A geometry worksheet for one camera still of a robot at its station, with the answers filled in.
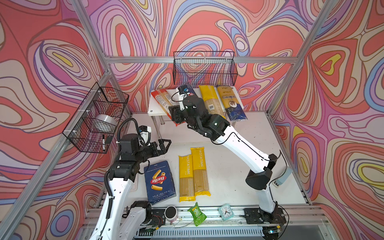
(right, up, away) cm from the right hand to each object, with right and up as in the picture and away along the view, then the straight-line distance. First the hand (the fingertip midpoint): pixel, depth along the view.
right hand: (177, 109), depth 68 cm
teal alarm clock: (+24, -51, +6) cm, 56 cm away
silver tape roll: (-35, -6, +3) cm, 35 cm away
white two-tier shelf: (-12, 0, +6) cm, 13 cm away
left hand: (-6, -16, +3) cm, 17 cm away
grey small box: (+58, -37, +14) cm, 70 cm away
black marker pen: (-37, -16, +4) cm, 40 cm away
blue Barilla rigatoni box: (-10, -38, +11) cm, 41 cm away
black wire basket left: (-41, -8, +4) cm, 42 cm away
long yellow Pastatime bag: (+12, -40, +14) cm, 44 cm away
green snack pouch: (+10, -53, +6) cm, 54 cm away
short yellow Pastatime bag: (+4, -43, +12) cm, 45 cm away
